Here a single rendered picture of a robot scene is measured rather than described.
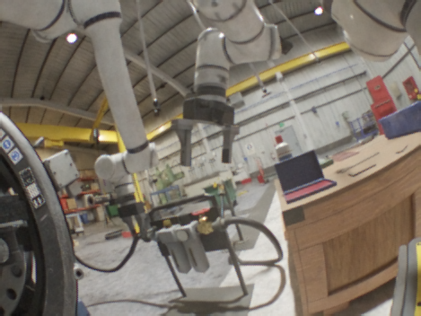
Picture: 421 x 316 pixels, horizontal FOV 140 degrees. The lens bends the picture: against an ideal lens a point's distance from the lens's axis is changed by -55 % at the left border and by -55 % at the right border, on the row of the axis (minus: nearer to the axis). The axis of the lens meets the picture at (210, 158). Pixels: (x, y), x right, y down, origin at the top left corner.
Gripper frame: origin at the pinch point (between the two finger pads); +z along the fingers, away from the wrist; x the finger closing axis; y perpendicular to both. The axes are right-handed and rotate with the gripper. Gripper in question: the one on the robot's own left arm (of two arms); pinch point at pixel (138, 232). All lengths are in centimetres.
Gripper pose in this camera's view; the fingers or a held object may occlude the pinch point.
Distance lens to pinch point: 79.0
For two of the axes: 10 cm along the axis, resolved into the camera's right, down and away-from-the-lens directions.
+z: 3.1, 9.4, -1.4
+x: -8.9, 3.4, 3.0
